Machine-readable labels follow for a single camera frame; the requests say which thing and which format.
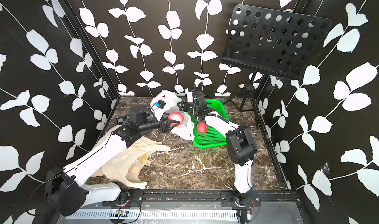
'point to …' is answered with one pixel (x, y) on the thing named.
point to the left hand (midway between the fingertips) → (175, 117)
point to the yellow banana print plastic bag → (126, 166)
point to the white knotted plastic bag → (185, 129)
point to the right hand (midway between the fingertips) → (175, 102)
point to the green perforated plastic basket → (213, 137)
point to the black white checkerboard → (121, 120)
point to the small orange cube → (134, 170)
